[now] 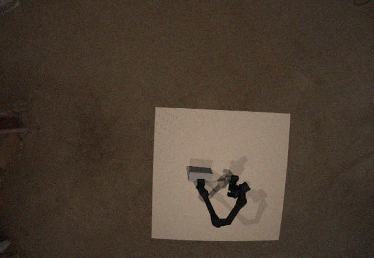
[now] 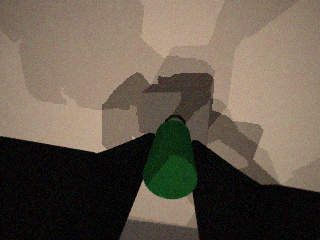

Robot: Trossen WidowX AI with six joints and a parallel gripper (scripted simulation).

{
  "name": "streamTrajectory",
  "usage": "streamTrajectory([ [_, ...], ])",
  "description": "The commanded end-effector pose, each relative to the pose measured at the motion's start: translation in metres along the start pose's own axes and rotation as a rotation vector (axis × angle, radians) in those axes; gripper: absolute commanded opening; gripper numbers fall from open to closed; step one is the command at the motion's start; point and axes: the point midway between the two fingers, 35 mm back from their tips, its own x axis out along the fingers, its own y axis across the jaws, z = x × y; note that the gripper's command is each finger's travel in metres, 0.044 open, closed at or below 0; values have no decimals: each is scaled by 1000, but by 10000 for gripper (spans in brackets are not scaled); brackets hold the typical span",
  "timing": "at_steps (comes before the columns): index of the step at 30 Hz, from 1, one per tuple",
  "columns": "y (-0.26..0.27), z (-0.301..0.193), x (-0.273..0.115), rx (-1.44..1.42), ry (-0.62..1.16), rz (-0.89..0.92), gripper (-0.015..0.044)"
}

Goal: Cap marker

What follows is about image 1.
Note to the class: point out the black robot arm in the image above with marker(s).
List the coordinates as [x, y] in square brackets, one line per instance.
[240, 203]

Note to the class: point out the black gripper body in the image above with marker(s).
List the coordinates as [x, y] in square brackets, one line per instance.
[234, 178]

